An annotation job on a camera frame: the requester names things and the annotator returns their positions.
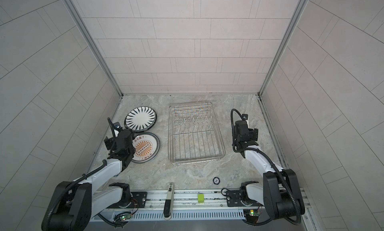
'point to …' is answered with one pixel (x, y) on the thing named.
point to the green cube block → (200, 198)
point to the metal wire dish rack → (193, 135)
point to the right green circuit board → (254, 213)
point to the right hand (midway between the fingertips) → (245, 126)
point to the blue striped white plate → (140, 119)
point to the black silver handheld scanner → (168, 210)
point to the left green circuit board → (123, 216)
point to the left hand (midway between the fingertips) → (120, 130)
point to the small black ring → (216, 180)
